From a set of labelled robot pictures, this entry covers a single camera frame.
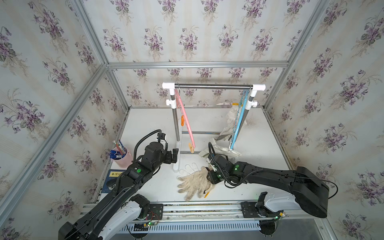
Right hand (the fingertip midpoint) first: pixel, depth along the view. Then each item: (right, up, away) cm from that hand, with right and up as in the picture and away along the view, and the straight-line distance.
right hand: (211, 177), depth 82 cm
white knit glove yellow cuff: (+18, +33, +27) cm, 47 cm away
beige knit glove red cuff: (-8, -2, -1) cm, 9 cm away
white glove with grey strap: (+3, +16, -6) cm, 17 cm away
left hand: (-22, +17, -5) cm, 28 cm away
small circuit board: (-34, -20, -11) cm, 41 cm away
